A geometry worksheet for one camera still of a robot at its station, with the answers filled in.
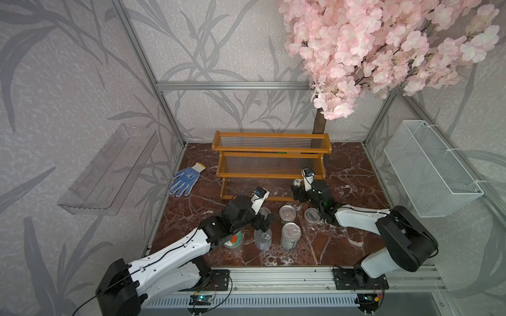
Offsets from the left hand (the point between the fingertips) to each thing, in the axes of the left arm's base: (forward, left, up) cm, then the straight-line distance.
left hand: (268, 209), depth 76 cm
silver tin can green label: (+2, -9, -9) cm, 13 cm away
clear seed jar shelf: (+2, -19, -9) cm, 21 cm away
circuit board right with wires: (-28, -37, -16) cm, 49 cm away
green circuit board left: (-28, +25, -17) cm, 41 cm away
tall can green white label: (-8, -9, -5) cm, 13 cm away
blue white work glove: (+26, +43, -17) cm, 53 cm away
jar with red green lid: (-10, +13, -8) cm, 18 cm away
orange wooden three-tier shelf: (+38, -2, -17) cm, 42 cm away
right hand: (+17, -15, -6) cm, 23 cm away
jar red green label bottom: (+15, -14, -4) cm, 21 cm away
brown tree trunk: (+36, -24, +14) cm, 45 cm away
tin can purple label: (-9, +2, -9) cm, 13 cm away
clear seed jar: (+4, +1, -11) cm, 12 cm away
